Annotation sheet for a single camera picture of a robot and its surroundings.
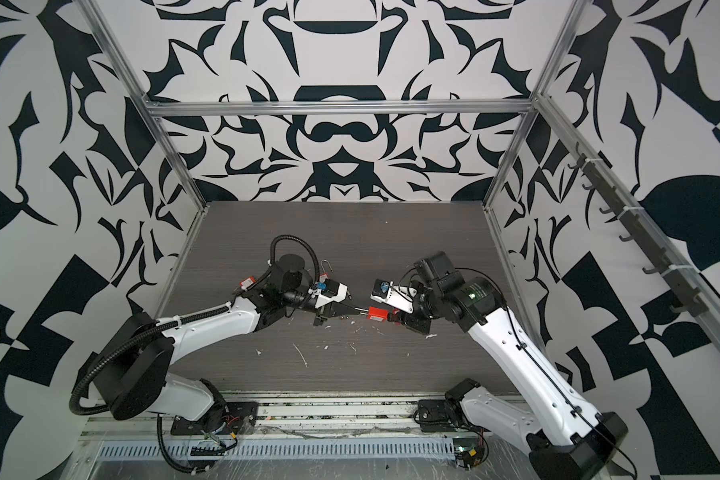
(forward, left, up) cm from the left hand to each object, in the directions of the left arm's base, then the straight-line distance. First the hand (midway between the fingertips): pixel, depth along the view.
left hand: (363, 302), depth 73 cm
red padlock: (-3, -3, 0) cm, 4 cm away
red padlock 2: (+17, +37, -18) cm, 44 cm away
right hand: (-1, -9, +1) cm, 9 cm away
